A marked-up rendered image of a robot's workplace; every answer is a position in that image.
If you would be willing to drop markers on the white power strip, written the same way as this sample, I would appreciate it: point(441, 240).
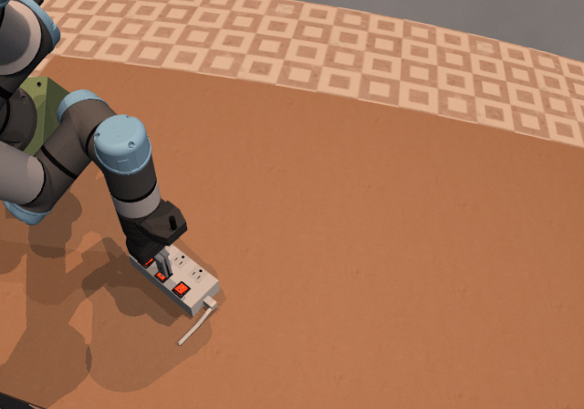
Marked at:
point(189, 285)

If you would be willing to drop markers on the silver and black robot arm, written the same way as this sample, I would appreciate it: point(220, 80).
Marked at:
point(30, 186)

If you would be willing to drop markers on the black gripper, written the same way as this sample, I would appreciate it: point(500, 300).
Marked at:
point(151, 231)

